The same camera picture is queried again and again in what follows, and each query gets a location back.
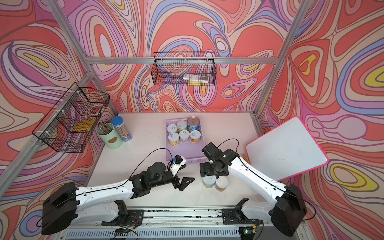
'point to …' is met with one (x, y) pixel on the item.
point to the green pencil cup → (106, 132)
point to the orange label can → (195, 136)
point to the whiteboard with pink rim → (288, 150)
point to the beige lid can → (221, 183)
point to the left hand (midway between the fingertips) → (191, 173)
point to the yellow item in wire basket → (83, 126)
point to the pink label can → (172, 128)
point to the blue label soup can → (193, 123)
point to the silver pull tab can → (184, 136)
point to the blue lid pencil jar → (118, 124)
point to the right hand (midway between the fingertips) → (211, 175)
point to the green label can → (209, 181)
